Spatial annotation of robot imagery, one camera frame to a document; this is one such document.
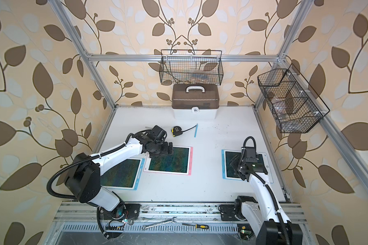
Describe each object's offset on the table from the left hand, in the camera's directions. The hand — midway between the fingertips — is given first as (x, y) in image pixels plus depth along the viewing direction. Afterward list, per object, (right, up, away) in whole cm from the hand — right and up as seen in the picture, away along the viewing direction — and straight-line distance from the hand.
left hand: (166, 150), depth 86 cm
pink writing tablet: (+7, -9, +5) cm, 12 cm away
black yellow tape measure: (+4, +10, +16) cm, 19 cm away
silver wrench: (+4, -31, -14) cm, 34 cm away
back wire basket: (+20, +52, +10) cm, 56 cm away
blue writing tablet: (-24, -15, +1) cm, 28 cm away
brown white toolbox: (+17, +32, +26) cm, 45 cm away
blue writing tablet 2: (+38, -7, +5) cm, 39 cm away
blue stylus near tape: (+18, +14, +22) cm, 32 cm away
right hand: (+38, -8, -1) cm, 39 cm away
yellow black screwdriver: (+17, -32, -16) cm, 40 cm away
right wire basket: (+65, +25, -11) cm, 71 cm away
